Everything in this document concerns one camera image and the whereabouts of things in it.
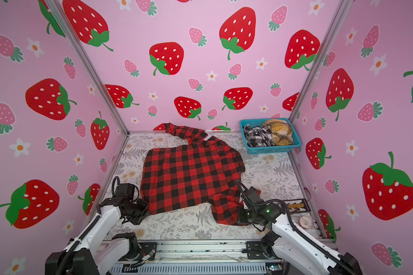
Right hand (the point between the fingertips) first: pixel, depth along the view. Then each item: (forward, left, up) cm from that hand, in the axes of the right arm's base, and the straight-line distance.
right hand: (236, 216), depth 80 cm
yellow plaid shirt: (+54, -27, +6) cm, 61 cm away
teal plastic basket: (+43, -22, +2) cm, 48 cm away
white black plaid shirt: (+48, -10, +7) cm, 50 cm away
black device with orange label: (+10, -31, -3) cm, 33 cm away
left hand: (-1, +42, -1) cm, 42 cm away
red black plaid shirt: (+25, +20, -3) cm, 32 cm away
